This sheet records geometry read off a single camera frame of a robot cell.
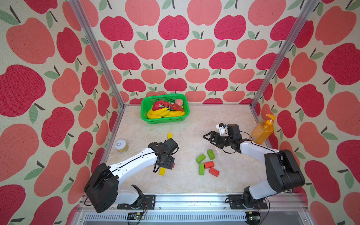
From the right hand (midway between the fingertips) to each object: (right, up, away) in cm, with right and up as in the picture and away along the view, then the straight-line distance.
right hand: (207, 141), depth 90 cm
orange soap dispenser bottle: (+33, +7, -5) cm, 34 cm away
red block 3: (+3, -18, -6) cm, 19 cm away
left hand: (-27, -13, -8) cm, 31 cm away
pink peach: (-18, +29, +25) cm, 42 cm away
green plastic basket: (-45, +29, +24) cm, 59 cm away
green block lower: (-5, -17, -4) cm, 18 cm away
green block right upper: (+2, -9, +1) cm, 9 cm away
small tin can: (-57, -3, +1) cm, 57 cm away
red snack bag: (-32, +26, +18) cm, 45 cm away
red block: (-22, -15, -1) cm, 27 cm away
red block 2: (0, -14, -4) cm, 14 cm away
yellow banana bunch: (-34, +19, +15) cm, 42 cm away
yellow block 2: (-29, -17, -6) cm, 34 cm away
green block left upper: (-5, -11, -1) cm, 12 cm away
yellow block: (-26, +2, +12) cm, 28 cm away
